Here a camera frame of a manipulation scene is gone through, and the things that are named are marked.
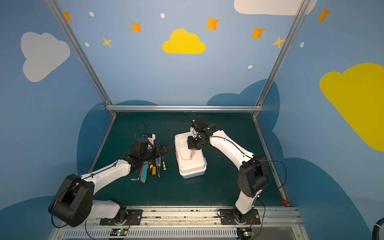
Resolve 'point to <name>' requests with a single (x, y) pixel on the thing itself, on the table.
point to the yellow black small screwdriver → (164, 163)
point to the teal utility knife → (143, 176)
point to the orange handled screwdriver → (154, 170)
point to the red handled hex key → (140, 173)
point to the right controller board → (244, 232)
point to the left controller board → (118, 232)
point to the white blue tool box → (189, 167)
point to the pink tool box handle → (192, 154)
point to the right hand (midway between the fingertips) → (190, 145)
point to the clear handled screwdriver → (158, 161)
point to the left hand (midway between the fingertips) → (167, 149)
